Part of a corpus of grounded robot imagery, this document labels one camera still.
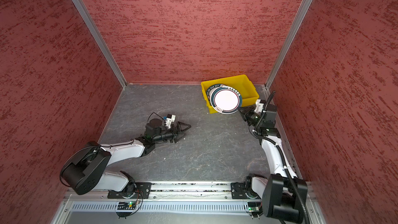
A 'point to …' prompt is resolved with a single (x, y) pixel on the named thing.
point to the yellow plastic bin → (242, 83)
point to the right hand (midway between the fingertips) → (235, 109)
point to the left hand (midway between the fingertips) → (189, 133)
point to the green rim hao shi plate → (211, 88)
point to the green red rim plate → (226, 100)
